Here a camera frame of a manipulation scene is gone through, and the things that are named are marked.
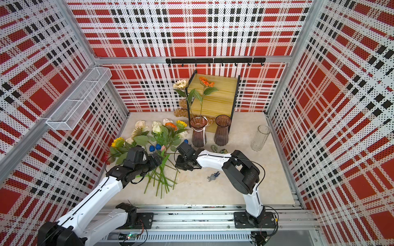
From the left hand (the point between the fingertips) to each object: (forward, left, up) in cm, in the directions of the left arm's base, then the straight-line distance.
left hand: (160, 161), depth 83 cm
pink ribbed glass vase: (+16, -21, -1) cm, 26 cm away
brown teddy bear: (+42, -8, -2) cm, 42 cm away
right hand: (0, -9, -6) cm, 11 cm away
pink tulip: (+13, +2, -7) cm, 15 cm away
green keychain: (+15, -30, -11) cm, 36 cm away
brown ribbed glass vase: (+17, -35, -2) cm, 39 cm away
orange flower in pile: (+30, 0, -4) cm, 30 cm away
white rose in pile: (+28, +9, -4) cm, 30 cm away
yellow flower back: (+29, -8, -3) cm, 31 cm away
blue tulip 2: (+14, +6, -7) cm, 17 cm away
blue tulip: (+17, -12, -6) cm, 22 cm away
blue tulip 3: (+12, +9, -6) cm, 17 cm away
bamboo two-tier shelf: (+26, -28, +24) cm, 45 cm away
